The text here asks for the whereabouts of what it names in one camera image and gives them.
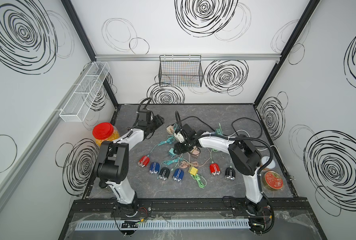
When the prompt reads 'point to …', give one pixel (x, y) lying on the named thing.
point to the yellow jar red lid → (105, 132)
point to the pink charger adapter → (194, 151)
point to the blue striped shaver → (178, 174)
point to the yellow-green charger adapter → (193, 170)
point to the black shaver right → (230, 173)
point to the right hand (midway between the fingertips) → (177, 151)
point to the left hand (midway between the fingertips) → (161, 120)
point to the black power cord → (231, 124)
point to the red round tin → (272, 180)
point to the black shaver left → (164, 173)
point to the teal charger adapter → (171, 153)
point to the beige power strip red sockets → (178, 136)
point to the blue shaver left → (154, 167)
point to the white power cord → (245, 131)
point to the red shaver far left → (144, 161)
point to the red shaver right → (215, 169)
